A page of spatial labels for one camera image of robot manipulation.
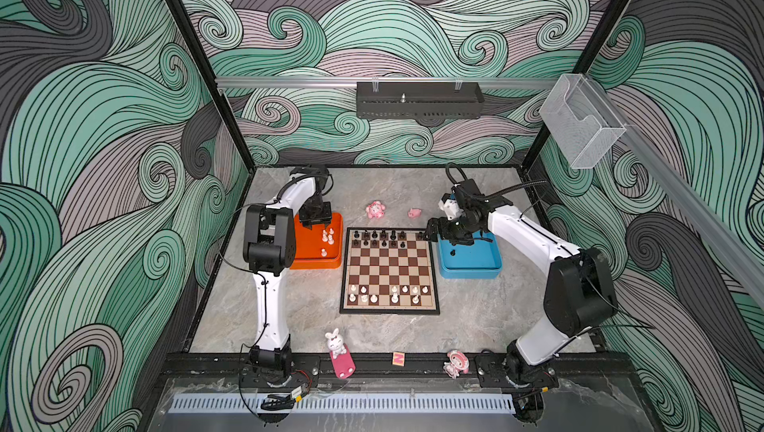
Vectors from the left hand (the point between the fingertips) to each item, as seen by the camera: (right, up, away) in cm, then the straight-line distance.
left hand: (320, 222), depth 98 cm
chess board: (+22, -14, -8) cm, 28 cm away
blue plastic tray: (+52, -11, -8) cm, 53 cm away
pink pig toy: (+33, +3, +5) cm, 33 cm away
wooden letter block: (+25, -32, -24) cm, 47 cm away
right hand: (+38, -3, -11) cm, 39 cm away
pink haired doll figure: (+40, -32, -26) cm, 57 cm away
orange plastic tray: (0, -8, -5) cm, 9 cm away
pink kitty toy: (+19, +4, +5) cm, 20 cm away
